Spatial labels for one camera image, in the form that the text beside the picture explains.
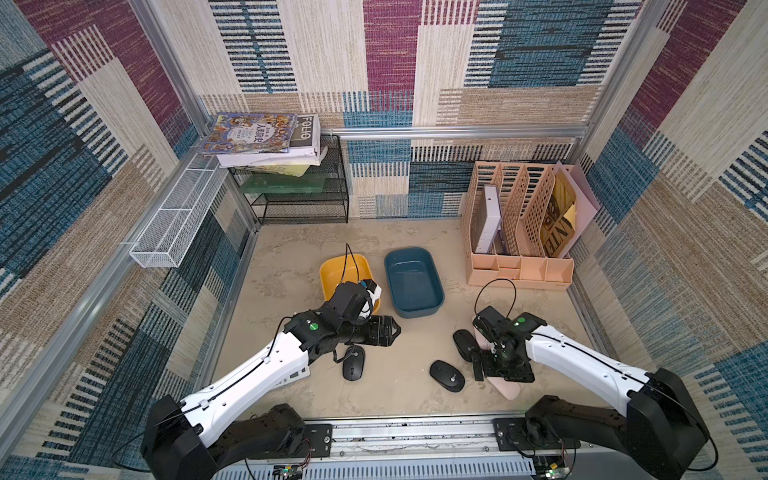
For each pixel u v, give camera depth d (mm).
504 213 1157
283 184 946
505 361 678
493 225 964
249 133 816
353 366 832
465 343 871
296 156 802
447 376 819
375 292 711
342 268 1082
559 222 953
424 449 729
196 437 386
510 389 811
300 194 1152
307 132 834
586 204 832
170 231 726
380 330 649
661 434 397
